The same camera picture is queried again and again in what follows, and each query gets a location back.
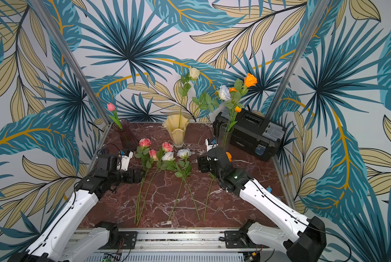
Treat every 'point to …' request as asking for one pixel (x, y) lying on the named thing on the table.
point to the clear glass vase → (225, 135)
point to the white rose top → (206, 101)
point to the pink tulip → (111, 107)
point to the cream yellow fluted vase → (176, 124)
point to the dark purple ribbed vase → (129, 141)
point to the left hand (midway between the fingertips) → (136, 173)
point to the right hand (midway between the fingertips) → (204, 156)
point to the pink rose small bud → (167, 147)
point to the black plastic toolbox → (253, 134)
